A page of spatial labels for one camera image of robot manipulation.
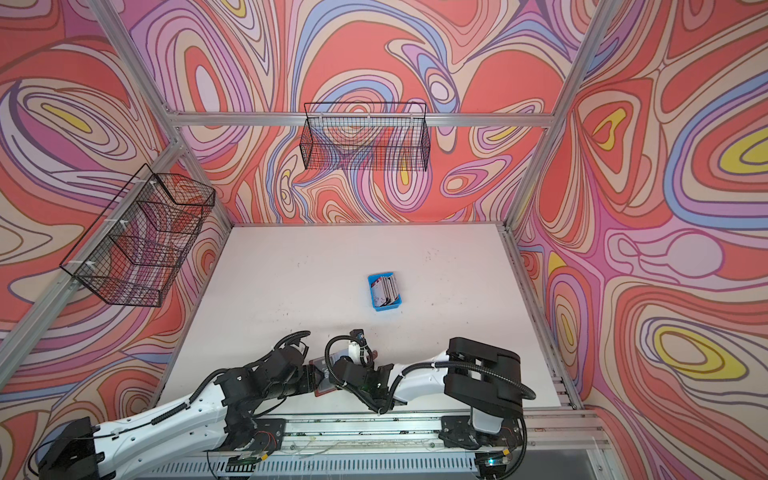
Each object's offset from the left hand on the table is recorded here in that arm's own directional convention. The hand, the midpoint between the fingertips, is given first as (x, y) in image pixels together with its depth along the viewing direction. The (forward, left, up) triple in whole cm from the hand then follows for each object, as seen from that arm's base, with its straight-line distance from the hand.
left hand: (326, 378), depth 81 cm
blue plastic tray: (+33, -12, 0) cm, 35 cm away
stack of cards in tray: (+26, -16, +2) cm, 31 cm away
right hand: (+2, -5, -2) cm, 6 cm away
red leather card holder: (-2, 0, -1) cm, 2 cm away
